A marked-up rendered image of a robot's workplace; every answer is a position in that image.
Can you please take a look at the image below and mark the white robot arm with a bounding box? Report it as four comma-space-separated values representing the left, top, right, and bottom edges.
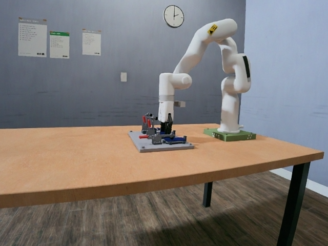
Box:
159, 18, 251, 133

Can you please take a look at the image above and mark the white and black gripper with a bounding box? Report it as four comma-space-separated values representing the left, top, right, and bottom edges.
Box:
158, 101, 174, 134

